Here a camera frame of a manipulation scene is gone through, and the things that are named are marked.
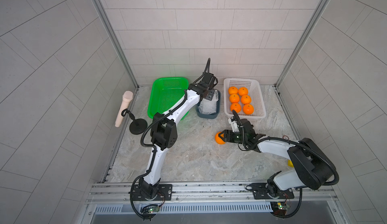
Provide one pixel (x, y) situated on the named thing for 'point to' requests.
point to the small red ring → (286, 136)
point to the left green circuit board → (153, 209)
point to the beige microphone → (127, 96)
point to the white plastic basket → (244, 96)
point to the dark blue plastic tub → (209, 116)
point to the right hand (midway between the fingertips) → (221, 135)
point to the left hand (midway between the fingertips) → (208, 90)
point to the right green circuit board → (279, 208)
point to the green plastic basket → (165, 93)
